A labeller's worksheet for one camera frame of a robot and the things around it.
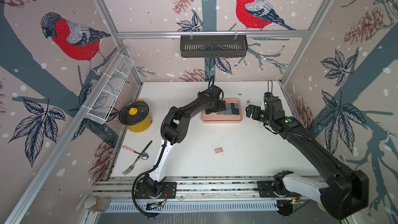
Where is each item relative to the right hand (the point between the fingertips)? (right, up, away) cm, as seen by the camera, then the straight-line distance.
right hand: (253, 107), depth 83 cm
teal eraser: (-9, -1, +23) cm, 25 cm away
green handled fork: (-67, -32, -3) cm, 75 cm away
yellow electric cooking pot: (-67, -5, +5) cm, 68 cm away
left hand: (-14, -1, +17) cm, 22 cm away
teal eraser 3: (-10, -5, +20) cm, 22 cm away
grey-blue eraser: (-15, -5, +18) cm, 23 cm away
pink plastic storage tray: (-21, -8, +18) cm, 28 cm away
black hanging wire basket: (-21, +41, +21) cm, 50 cm away
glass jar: (-72, -39, -20) cm, 84 cm away
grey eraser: (-12, -4, +18) cm, 22 cm away
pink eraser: (-19, -24, +3) cm, 31 cm away
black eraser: (-7, 0, +24) cm, 25 cm away
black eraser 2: (-6, -4, +21) cm, 22 cm away
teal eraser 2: (-4, -1, +24) cm, 24 cm away
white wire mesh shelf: (-84, -2, 0) cm, 84 cm away
